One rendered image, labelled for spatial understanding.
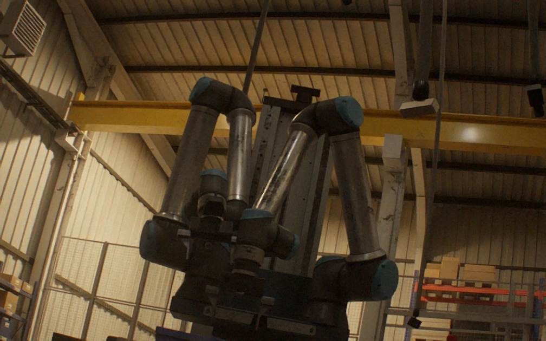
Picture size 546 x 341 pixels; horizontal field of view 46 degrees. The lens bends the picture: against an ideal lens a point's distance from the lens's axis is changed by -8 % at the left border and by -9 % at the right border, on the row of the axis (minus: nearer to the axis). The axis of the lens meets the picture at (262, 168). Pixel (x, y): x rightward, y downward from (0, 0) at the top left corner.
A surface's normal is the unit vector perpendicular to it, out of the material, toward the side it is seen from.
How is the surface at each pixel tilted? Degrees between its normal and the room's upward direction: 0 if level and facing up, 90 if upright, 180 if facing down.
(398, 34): 156
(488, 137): 90
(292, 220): 90
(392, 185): 90
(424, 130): 90
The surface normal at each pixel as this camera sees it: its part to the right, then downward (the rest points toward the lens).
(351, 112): 0.71, -0.26
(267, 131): 0.03, -0.39
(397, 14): -0.29, 0.65
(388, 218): -0.27, -0.42
